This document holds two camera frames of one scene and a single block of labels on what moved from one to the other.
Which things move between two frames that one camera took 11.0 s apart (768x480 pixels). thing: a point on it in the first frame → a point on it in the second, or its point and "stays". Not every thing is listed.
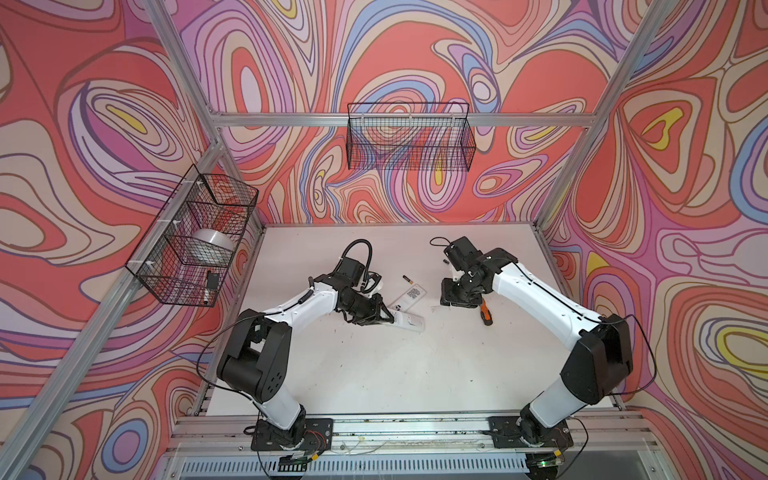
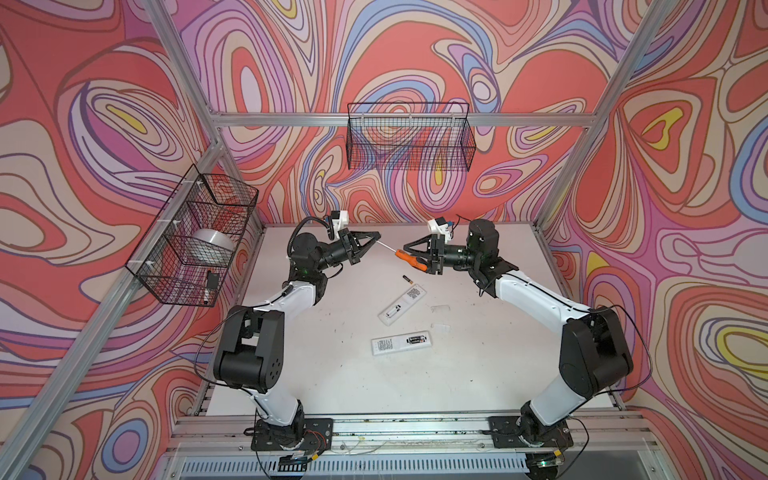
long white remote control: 410,298 stays
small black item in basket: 212,280 stays
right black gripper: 447,297 → 435,243
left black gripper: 374,312 → 349,243
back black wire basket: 410,136 stays
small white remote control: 409,321 → 400,342
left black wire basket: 185,254 stays
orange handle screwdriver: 486,313 → 408,257
